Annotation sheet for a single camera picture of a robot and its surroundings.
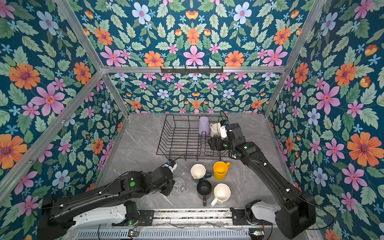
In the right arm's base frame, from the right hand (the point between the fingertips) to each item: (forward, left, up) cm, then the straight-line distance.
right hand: (215, 138), depth 79 cm
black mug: (-20, +6, -23) cm, 31 cm away
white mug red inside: (+16, -2, -11) cm, 20 cm away
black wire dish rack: (+17, +23, -20) cm, 35 cm away
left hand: (-21, +19, -7) cm, 30 cm away
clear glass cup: (-21, +19, -15) cm, 31 cm away
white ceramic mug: (-21, -4, -22) cm, 31 cm away
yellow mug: (-8, -3, -20) cm, 22 cm away
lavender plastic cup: (+17, +6, -12) cm, 22 cm away
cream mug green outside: (-11, +10, -18) cm, 23 cm away
